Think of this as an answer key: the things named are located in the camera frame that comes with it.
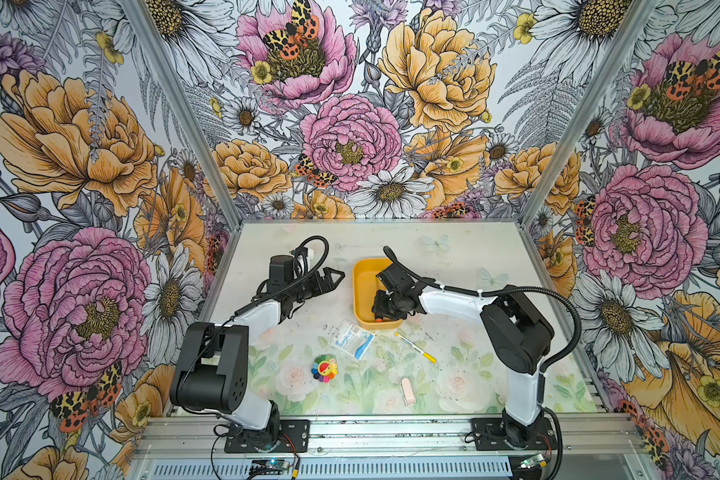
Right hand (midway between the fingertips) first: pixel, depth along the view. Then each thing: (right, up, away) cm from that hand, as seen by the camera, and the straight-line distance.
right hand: (377, 318), depth 92 cm
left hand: (-13, +10, -2) cm, 16 cm away
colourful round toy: (-15, -12, -9) cm, 21 cm away
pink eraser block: (+8, -15, -13) cm, 22 cm away
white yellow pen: (+14, -10, -5) cm, 18 cm away
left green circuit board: (-26, -30, -22) cm, 45 cm away
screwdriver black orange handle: (+1, 0, -2) cm, 3 cm away
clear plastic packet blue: (-7, -6, -3) cm, 10 cm away
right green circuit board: (+36, -29, -21) cm, 51 cm away
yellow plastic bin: (-4, +8, +11) cm, 14 cm away
